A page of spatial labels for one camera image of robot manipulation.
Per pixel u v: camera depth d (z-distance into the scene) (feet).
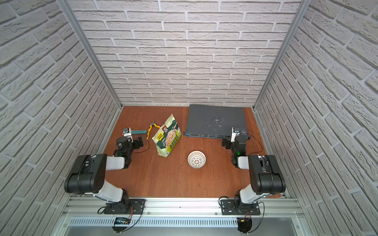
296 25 2.44
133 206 2.39
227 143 2.81
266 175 1.49
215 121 3.49
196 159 2.94
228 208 2.39
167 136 2.80
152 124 3.49
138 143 2.84
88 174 1.51
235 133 2.72
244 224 2.31
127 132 2.66
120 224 2.35
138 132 3.46
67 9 2.30
